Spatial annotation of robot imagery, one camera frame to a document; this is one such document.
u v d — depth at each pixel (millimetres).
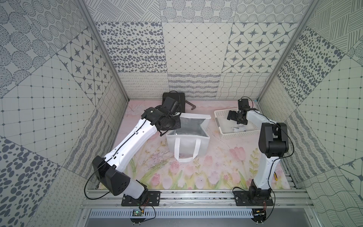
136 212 716
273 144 546
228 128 982
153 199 732
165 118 510
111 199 759
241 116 791
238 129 963
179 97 1157
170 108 555
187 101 1200
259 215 722
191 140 727
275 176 813
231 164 864
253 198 673
